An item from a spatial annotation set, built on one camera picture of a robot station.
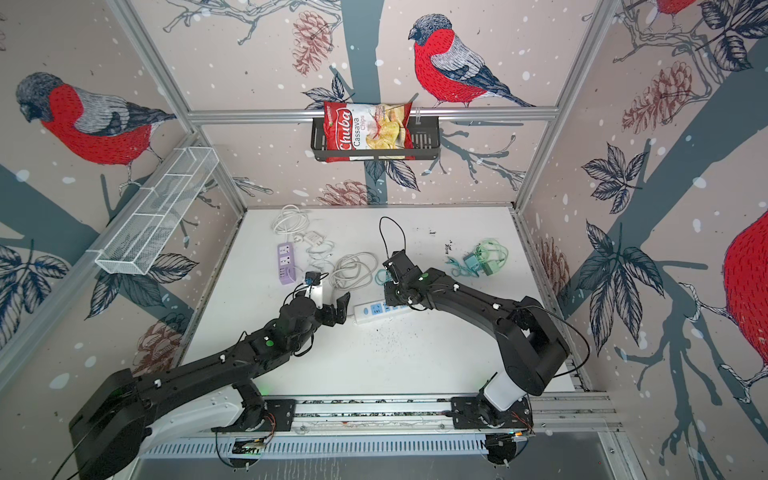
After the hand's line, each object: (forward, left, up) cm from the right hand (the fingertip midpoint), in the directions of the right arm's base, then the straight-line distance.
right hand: (388, 299), depth 87 cm
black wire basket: (+42, -11, +26) cm, 51 cm away
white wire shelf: (+10, +61, +27) cm, 67 cm away
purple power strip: (+14, +37, -3) cm, 39 cm away
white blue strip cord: (+13, +13, -5) cm, 20 cm away
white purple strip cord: (+33, +40, -1) cm, 52 cm away
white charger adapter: (+27, +29, -4) cm, 40 cm away
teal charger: (+19, -28, -5) cm, 34 cm away
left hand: (-3, +14, +8) cm, 16 cm away
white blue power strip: (-2, +5, -5) cm, 7 cm away
